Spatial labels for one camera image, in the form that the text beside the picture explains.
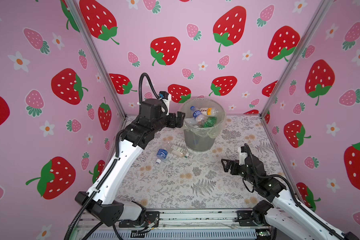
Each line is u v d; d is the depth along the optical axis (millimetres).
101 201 379
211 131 784
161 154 927
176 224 732
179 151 937
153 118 489
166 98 573
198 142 912
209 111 898
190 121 904
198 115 884
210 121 895
